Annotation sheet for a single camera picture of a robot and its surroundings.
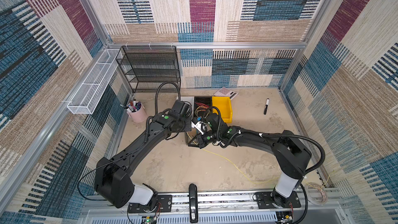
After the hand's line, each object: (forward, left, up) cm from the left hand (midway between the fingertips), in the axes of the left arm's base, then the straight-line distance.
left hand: (188, 123), depth 81 cm
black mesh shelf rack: (+45, +30, +2) cm, 54 cm away
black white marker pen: (+23, -52, -16) cm, 59 cm away
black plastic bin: (+29, -11, -16) cm, 35 cm away
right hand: (-10, -1, -5) cm, 12 cm away
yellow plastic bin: (+25, -23, -14) cm, 36 cm away
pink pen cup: (+14, +33, -7) cm, 36 cm away
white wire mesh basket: (+4, +46, +16) cm, 48 cm away
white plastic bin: (+26, 0, -11) cm, 28 cm away
